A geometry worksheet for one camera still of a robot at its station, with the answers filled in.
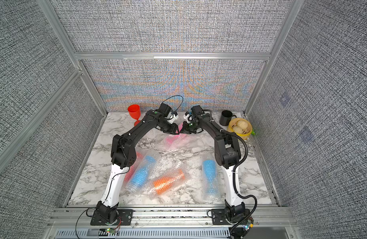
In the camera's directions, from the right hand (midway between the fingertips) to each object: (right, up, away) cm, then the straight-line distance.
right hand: (180, 127), depth 97 cm
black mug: (+33, +7, +10) cm, 35 cm away
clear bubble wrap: (+1, -9, +4) cm, 10 cm away
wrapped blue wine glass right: (+16, -30, -21) cm, 40 cm away
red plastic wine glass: (-31, +11, +4) cm, 33 cm away
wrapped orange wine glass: (-8, -28, -20) cm, 36 cm away
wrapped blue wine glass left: (-21, -26, -17) cm, 38 cm away
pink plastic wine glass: (-4, -7, -4) cm, 9 cm away
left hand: (-1, -2, -1) cm, 3 cm away
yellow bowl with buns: (+42, 0, +7) cm, 43 cm away
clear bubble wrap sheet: (-15, -9, +6) cm, 18 cm away
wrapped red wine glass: (-20, -17, -33) cm, 43 cm away
